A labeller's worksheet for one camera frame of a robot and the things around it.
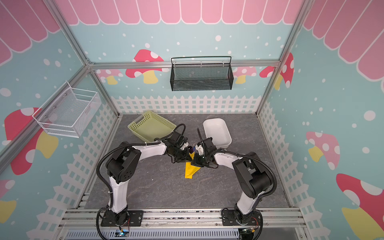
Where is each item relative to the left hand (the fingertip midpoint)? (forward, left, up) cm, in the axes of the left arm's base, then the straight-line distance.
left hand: (191, 162), depth 93 cm
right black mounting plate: (-30, -20, 0) cm, 36 cm away
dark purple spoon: (+7, +1, +3) cm, 8 cm away
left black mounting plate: (-32, +30, +6) cm, 44 cm away
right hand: (-2, +1, +2) cm, 3 cm away
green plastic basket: (+28, +31, 0) cm, 42 cm away
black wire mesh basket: (+45, -5, +34) cm, 57 cm away
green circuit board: (-37, +33, -3) cm, 49 cm away
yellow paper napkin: (-5, +1, 0) cm, 5 cm away
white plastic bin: (+28, -18, -1) cm, 33 cm away
